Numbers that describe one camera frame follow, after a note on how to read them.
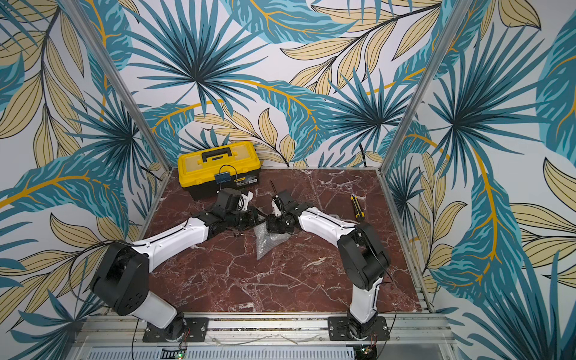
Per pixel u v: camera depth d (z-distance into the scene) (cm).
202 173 96
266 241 85
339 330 74
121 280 43
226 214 67
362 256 48
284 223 68
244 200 71
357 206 104
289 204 72
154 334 72
